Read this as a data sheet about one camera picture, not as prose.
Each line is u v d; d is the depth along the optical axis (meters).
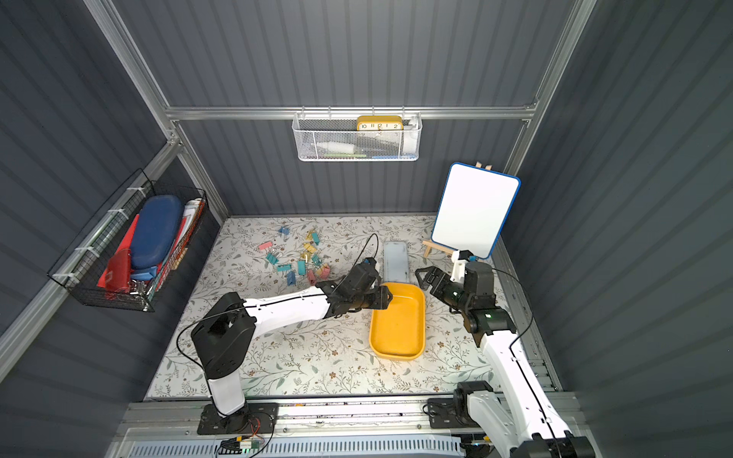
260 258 1.08
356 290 0.68
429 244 1.02
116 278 0.64
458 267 0.72
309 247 1.08
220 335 0.48
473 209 0.87
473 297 0.59
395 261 1.05
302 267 1.02
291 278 1.01
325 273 1.00
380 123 0.87
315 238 1.12
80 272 0.61
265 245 1.11
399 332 0.87
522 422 0.41
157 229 0.73
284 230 1.13
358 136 0.90
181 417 0.75
